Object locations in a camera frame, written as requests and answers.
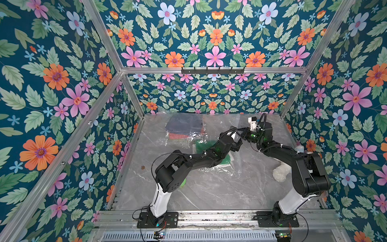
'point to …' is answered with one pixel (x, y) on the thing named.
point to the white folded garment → (231, 154)
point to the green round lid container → (183, 183)
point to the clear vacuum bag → (229, 168)
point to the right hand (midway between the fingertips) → (239, 128)
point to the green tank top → (201, 146)
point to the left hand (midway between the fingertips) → (236, 134)
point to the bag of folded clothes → (186, 127)
